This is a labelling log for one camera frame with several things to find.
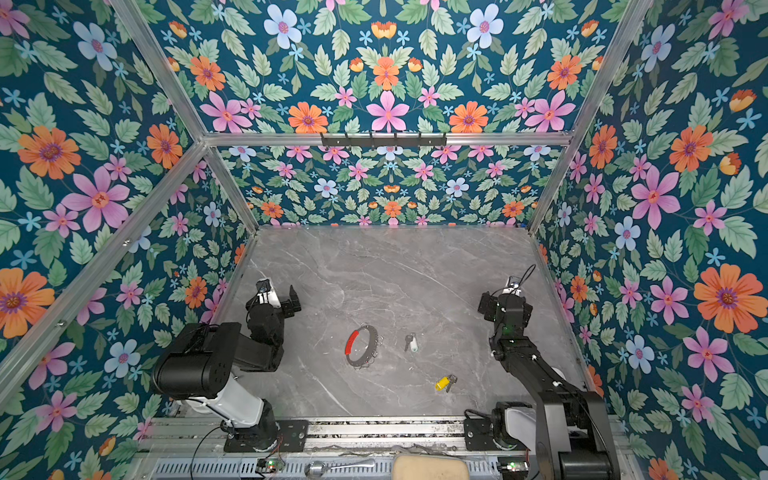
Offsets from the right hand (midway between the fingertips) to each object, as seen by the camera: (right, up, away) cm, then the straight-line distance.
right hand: (503, 294), depth 88 cm
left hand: (-69, +4, +1) cm, 69 cm away
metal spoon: (-50, -37, -21) cm, 66 cm away
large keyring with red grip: (-40, -17, 0) cm, 44 cm away
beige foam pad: (-24, -36, -22) cm, 48 cm away
